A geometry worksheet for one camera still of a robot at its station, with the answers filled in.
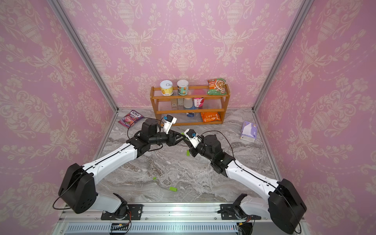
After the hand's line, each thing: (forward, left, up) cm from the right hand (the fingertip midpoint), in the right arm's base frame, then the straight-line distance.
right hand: (187, 137), depth 76 cm
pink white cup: (+29, -9, -3) cm, 31 cm away
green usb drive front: (-19, +9, -23) cm, 31 cm away
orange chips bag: (+30, -16, -18) cm, 39 cm away
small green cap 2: (-12, +20, -23) cm, 33 cm away
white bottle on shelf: (+31, -1, -4) cm, 31 cm away
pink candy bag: (+31, +44, -19) cm, 57 cm away
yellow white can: (+28, +11, +11) cm, 32 cm away
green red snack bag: (+28, -19, +10) cm, 35 cm away
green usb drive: (+3, 0, -23) cm, 23 cm away
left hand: (+1, +2, -1) cm, 2 cm away
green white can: (+28, +1, +12) cm, 30 cm away
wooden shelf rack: (+32, +4, -7) cm, 33 cm away
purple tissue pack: (+14, -42, -18) cm, 48 cm away
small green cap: (0, +2, +3) cm, 4 cm away
